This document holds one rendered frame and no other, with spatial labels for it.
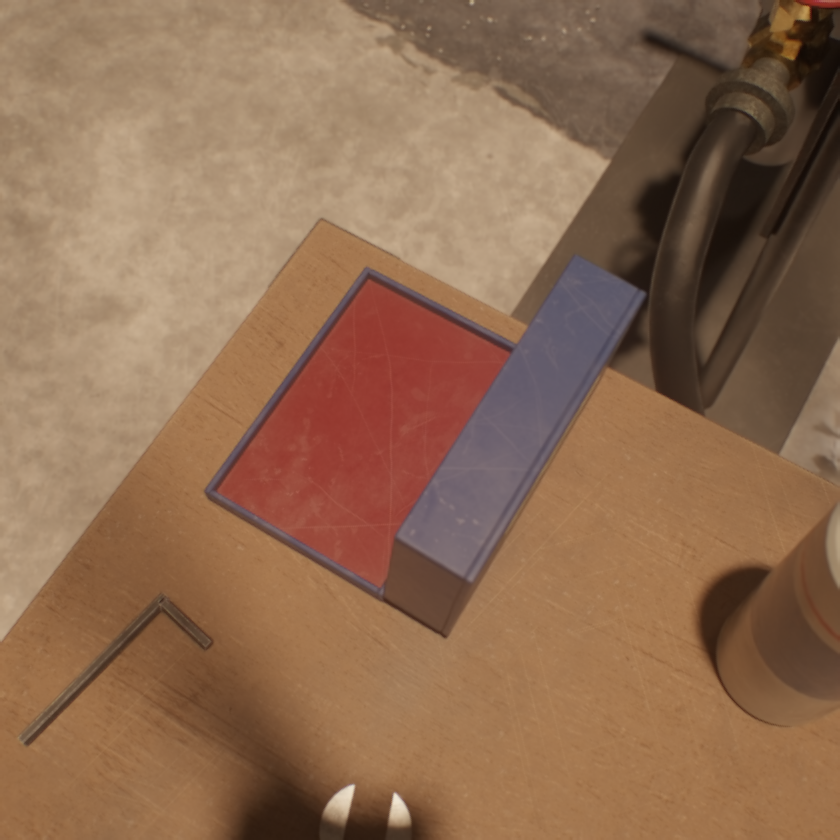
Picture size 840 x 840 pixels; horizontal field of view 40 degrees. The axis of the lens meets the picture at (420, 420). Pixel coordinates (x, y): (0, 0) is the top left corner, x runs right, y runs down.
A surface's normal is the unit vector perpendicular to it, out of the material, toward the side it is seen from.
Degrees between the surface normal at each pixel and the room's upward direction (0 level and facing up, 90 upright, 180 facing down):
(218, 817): 0
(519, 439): 5
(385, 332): 0
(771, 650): 90
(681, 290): 44
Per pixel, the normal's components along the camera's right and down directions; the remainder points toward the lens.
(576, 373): 0.07, -0.37
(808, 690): -0.40, 0.84
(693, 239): 0.01, 0.19
